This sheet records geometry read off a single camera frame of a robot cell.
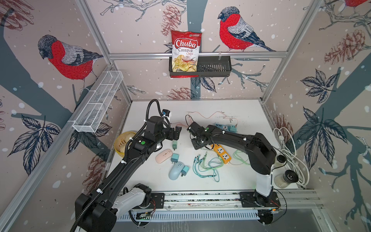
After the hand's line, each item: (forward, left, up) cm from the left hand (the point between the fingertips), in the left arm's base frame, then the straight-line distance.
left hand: (176, 123), depth 77 cm
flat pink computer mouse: (-9, +9, -22) cm, 26 cm away
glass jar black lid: (-24, -57, -18) cm, 64 cm away
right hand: (-2, -12, -19) cm, 22 cm away
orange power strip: (-7, -27, -21) cm, 35 cm away
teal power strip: (+9, -36, -19) cm, 42 cm away
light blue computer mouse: (-18, +1, -22) cm, 28 cm away
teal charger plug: (-19, -5, -21) cm, 28 cm away
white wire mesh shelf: (-2, +43, +6) cm, 44 cm away
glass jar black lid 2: (-14, -58, -13) cm, 61 cm away
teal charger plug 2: (-10, +2, -23) cm, 25 cm away
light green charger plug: (-3, +3, -22) cm, 23 cm away
